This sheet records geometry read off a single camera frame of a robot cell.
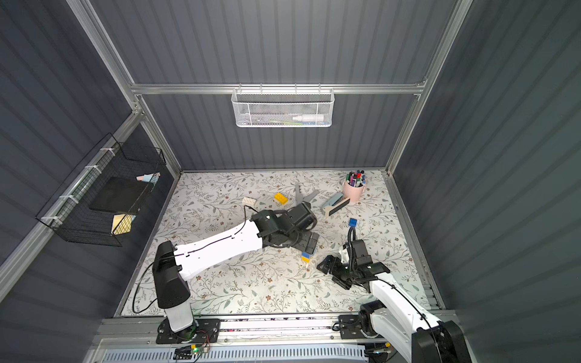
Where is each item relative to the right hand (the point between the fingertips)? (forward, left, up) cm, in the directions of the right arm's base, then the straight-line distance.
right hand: (326, 274), depth 83 cm
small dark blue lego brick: (-1, +8, +20) cm, 21 cm away
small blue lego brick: (+24, -14, -2) cm, 27 cm away
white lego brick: (+34, +34, 0) cm, 48 cm away
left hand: (+5, +7, +15) cm, 17 cm away
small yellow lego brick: (+6, +8, -1) cm, 10 cm away
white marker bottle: (+53, +6, +32) cm, 62 cm away
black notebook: (+15, +68, +28) cm, 75 cm away
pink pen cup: (+37, -15, +7) cm, 41 cm away
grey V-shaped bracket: (+37, +10, -2) cm, 38 cm away
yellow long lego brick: (+37, +19, -2) cm, 42 cm away
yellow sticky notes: (+2, +58, +32) cm, 67 cm away
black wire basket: (+5, +74, +33) cm, 82 cm away
